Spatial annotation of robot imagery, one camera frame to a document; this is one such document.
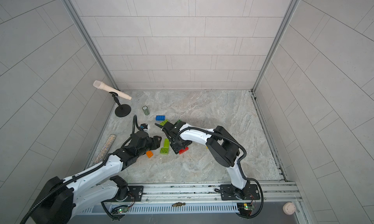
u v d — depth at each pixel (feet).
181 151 2.59
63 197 1.26
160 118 3.24
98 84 2.71
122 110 3.35
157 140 2.56
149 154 2.70
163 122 3.16
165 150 2.78
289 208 2.15
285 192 2.40
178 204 2.23
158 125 2.45
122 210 2.12
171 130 2.30
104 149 2.70
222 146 1.65
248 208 2.23
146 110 3.25
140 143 2.07
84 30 2.71
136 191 2.33
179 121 3.17
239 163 1.72
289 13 2.49
